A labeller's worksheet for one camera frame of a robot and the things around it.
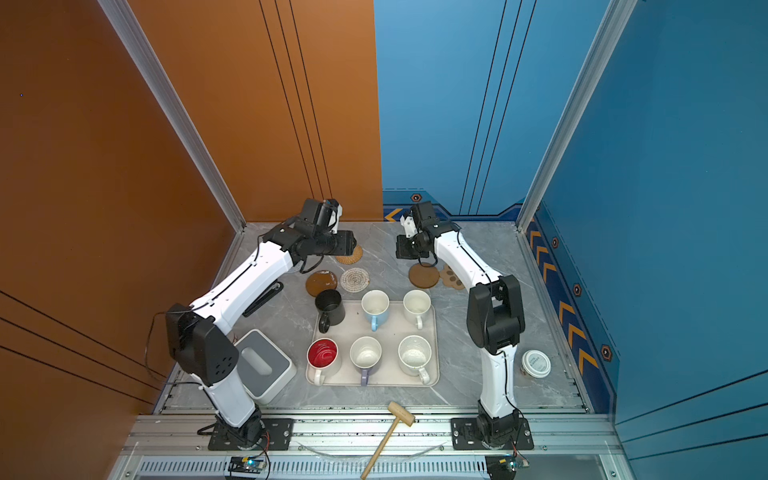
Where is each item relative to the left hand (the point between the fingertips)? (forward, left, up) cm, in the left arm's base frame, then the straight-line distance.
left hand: (349, 239), depth 85 cm
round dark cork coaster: (+4, -24, -23) cm, 33 cm away
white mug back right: (-11, -20, -17) cm, 28 cm away
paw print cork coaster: (+2, -32, -22) cm, 39 cm away
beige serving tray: (-15, -14, -24) cm, 31 cm away
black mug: (-10, +7, -19) cm, 23 cm away
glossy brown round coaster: (+1, +13, -22) cm, 25 cm away
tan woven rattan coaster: (+11, +3, -23) cm, 25 cm away
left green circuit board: (-51, +22, -25) cm, 61 cm away
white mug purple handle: (-24, -5, -23) cm, 34 cm away
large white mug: (-25, -19, -21) cm, 38 cm away
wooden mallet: (-40, -15, -22) cm, 48 cm away
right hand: (+3, -13, -9) cm, 16 cm away
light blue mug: (-10, -7, -20) cm, 24 cm away
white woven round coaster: (+2, +1, -22) cm, 22 cm away
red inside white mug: (-30, +5, -15) cm, 34 cm away
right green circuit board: (-51, -40, -24) cm, 69 cm away
